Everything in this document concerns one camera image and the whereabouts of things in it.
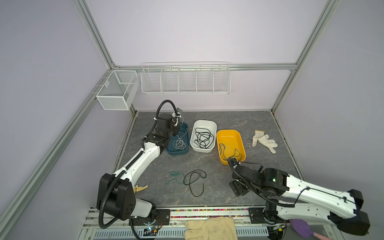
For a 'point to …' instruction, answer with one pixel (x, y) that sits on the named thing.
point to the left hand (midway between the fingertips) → (173, 120)
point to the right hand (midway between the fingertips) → (236, 182)
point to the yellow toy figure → (140, 188)
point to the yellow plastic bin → (230, 145)
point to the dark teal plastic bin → (172, 151)
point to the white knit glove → (263, 139)
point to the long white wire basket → (186, 78)
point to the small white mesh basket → (118, 91)
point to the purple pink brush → (305, 230)
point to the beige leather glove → (218, 228)
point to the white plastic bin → (211, 125)
